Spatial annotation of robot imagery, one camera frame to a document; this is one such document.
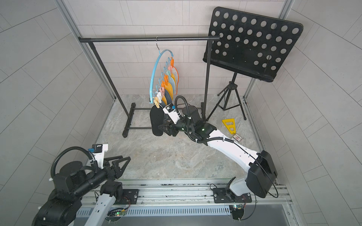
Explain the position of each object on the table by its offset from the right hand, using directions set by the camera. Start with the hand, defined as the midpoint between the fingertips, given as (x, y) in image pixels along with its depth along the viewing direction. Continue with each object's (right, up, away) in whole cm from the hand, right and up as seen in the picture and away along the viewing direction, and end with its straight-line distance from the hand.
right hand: (162, 125), depth 70 cm
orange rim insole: (+4, +31, +21) cm, 37 cm away
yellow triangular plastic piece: (+42, -5, +29) cm, 51 cm away
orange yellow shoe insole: (+2, +20, +9) cm, 23 cm away
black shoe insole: (-3, +4, +3) cm, 5 cm away
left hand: (-12, -13, -10) cm, 20 cm away
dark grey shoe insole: (+2, +14, +8) cm, 16 cm away
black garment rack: (-31, +7, +35) cm, 48 cm away
